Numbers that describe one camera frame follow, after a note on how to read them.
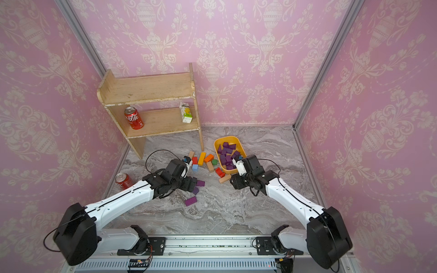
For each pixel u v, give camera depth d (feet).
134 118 2.74
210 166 3.25
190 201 2.85
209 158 3.37
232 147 3.50
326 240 1.30
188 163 2.53
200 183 3.09
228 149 3.48
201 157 3.39
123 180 2.73
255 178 2.08
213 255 2.39
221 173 3.15
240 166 2.50
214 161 3.37
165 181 2.04
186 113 3.00
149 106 3.71
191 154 3.48
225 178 3.11
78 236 1.33
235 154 3.38
